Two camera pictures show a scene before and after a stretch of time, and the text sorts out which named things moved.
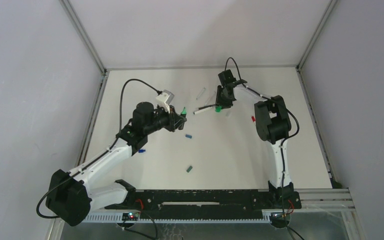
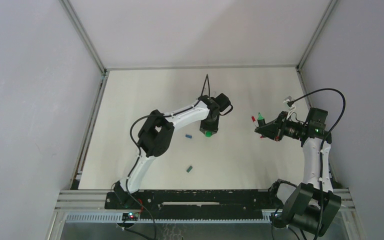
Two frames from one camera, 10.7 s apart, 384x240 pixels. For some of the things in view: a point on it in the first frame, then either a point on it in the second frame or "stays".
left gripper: x=174 y=121 → x=208 y=125
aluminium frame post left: x=85 y=36 stays
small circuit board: x=131 y=216 stays
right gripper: x=224 y=99 → x=279 y=128
